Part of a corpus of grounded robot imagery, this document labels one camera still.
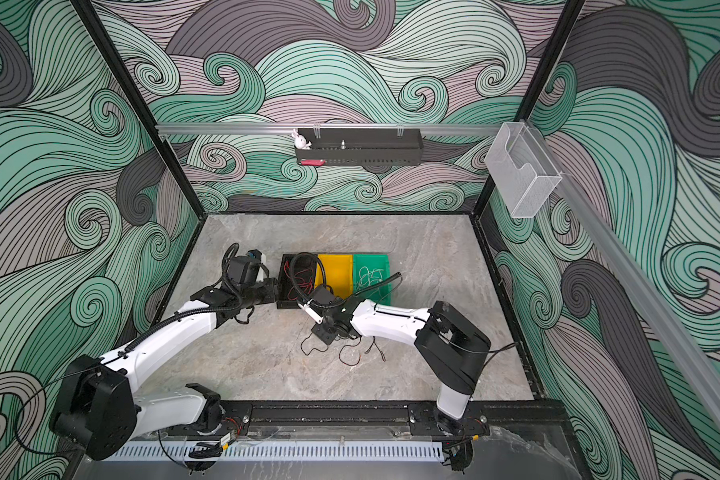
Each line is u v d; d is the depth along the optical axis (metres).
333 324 0.64
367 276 0.97
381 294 0.95
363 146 0.95
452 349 0.45
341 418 0.74
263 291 0.75
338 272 1.01
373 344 0.86
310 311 0.69
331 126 0.94
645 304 0.52
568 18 0.71
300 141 0.85
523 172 0.83
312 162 0.90
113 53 0.78
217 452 0.71
